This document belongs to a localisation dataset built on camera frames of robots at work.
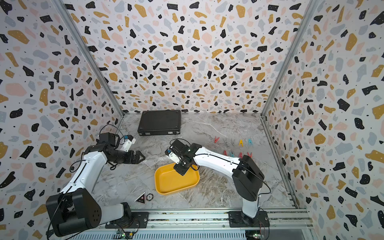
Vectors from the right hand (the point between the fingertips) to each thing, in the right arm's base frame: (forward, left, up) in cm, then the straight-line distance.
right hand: (179, 168), depth 83 cm
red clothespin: (+27, -22, -9) cm, 36 cm away
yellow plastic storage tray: (-4, +7, -10) cm, 13 cm away
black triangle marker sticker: (-14, +20, -9) cm, 26 cm away
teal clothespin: (+26, -46, -10) cm, 53 cm away
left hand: (+4, +23, +4) cm, 24 cm away
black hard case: (+37, +19, -3) cm, 42 cm away
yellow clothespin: (+24, -39, -8) cm, 46 cm away
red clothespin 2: (+14, -44, -10) cm, 47 cm away
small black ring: (-13, +16, -9) cm, 22 cm away
